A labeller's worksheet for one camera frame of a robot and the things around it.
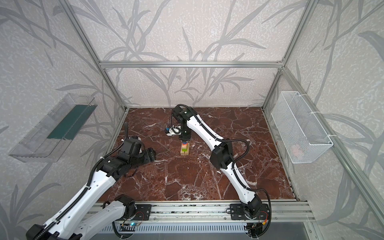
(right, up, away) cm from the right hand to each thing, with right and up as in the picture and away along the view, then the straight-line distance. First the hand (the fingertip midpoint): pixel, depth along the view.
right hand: (185, 132), depth 92 cm
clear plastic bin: (-57, -2, -28) cm, 63 cm away
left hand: (-16, -9, -13) cm, 22 cm away
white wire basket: (+53, +1, -30) cm, 61 cm away
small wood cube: (+1, -7, 0) cm, 7 cm away
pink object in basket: (+58, -8, -18) cm, 61 cm away
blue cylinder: (0, -7, -1) cm, 7 cm away
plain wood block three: (-2, -13, +2) cm, 14 cm away
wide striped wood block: (0, -11, +1) cm, 11 cm away
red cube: (0, -8, -1) cm, 8 cm away
